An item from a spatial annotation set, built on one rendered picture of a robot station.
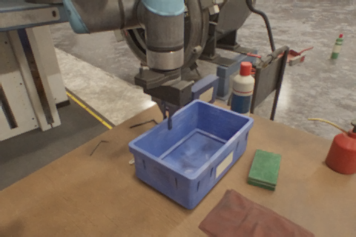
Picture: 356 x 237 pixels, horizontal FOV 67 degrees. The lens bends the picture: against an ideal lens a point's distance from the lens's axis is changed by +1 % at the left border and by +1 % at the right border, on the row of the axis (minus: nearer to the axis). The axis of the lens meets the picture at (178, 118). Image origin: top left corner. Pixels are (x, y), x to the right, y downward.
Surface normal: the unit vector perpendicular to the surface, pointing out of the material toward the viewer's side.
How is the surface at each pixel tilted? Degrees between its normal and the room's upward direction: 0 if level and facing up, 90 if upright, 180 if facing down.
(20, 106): 90
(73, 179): 0
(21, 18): 90
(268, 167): 0
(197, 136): 0
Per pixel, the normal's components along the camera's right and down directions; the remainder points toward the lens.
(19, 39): 0.67, 0.39
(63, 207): 0.00, -0.85
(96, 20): 0.46, 0.63
